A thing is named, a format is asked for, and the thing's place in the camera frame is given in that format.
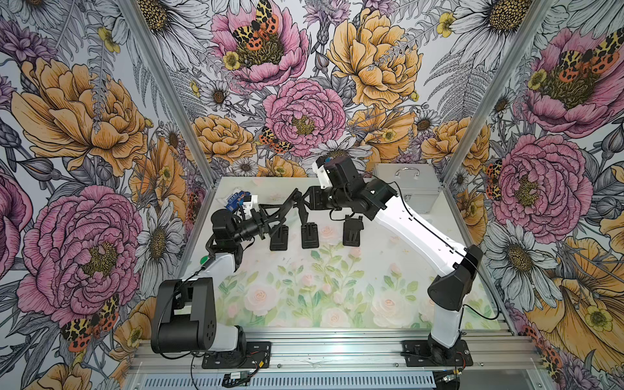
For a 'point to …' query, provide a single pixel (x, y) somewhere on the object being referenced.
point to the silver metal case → (415, 182)
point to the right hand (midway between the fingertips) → (307, 204)
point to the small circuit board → (236, 379)
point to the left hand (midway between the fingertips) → (286, 216)
